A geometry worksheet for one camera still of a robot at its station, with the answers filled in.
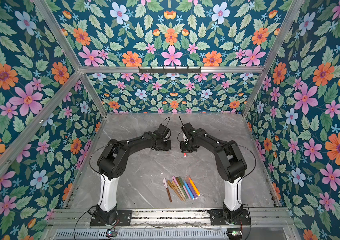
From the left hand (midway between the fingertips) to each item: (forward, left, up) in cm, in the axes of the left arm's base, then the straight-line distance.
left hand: (172, 145), depth 97 cm
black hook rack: (+34, -1, +34) cm, 48 cm away
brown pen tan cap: (-27, -1, -3) cm, 27 cm away
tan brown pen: (-28, -2, -3) cm, 28 cm away
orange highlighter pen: (-27, -12, -3) cm, 30 cm away
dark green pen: (-25, -5, -3) cm, 26 cm away
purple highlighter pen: (-28, -10, -2) cm, 29 cm away
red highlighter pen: (-8, -8, 0) cm, 11 cm away
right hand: (-4, -7, 0) cm, 8 cm away
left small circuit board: (-46, +31, -4) cm, 55 cm away
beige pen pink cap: (-27, -3, -2) cm, 28 cm away
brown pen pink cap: (-24, +4, -3) cm, 25 cm away
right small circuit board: (-49, -29, -4) cm, 57 cm away
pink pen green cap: (-28, -7, -3) cm, 29 cm away
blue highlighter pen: (-29, -9, -3) cm, 30 cm away
